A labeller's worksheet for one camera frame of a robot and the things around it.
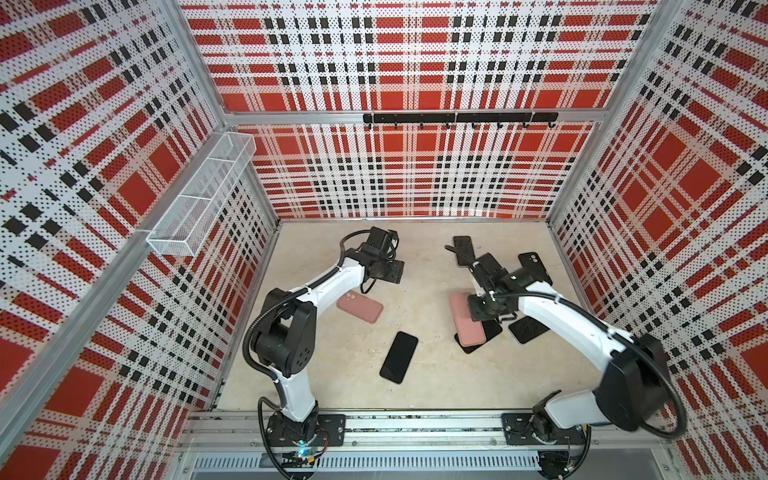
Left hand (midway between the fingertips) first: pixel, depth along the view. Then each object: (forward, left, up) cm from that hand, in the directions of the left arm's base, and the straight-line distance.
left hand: (391, 272), depth 92 cm
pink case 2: (-6, +11, -11) cm, 16 cm away
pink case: (-20, -22, -1) cm, 30 cm away
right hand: (-15, -25, +1) cm, 29 cm away
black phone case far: (+11, -51, -10) cm, 54 cm away
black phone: (+19, -27, -9) cm, 35 cm away
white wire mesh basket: (+11, +65, +10) cm, 66 cm away
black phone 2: (-23, -2, -10) cm, 25 cm away
